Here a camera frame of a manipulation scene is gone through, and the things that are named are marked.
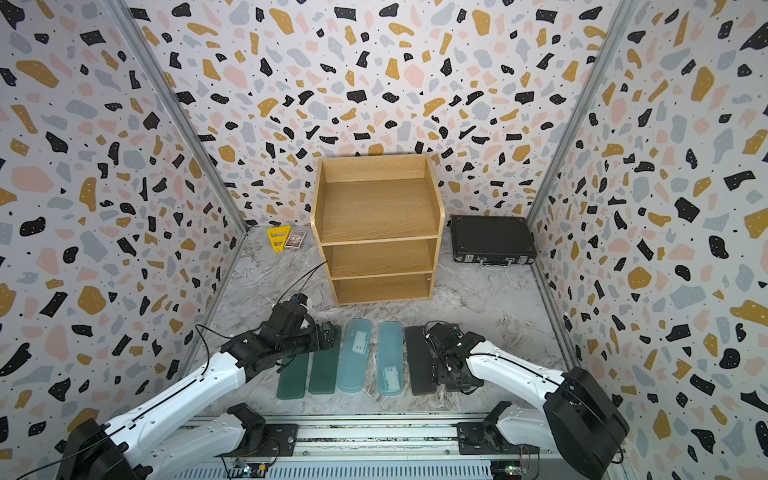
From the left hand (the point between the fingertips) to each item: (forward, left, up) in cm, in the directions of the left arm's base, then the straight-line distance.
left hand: (328, 333), depth 81 cm
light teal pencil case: (-2, -6, -11) cm, 13 cm away
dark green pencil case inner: (-7, +2, -10) cm, 13 cm away
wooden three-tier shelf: (+22, -14, +21) cm, 34 cm away
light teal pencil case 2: (-3, -16, -12) cm, 20 cm away
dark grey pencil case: (-3, -26, -14) cm, 29 cm away
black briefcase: (+44, -57, -11) cm, 72 cm away
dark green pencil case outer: (-9, +11, -10) cm, 17 cm away
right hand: (-9, -33, -11) cm, 36 cm away
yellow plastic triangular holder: (+45, +28, -10) cm, 54 cm away
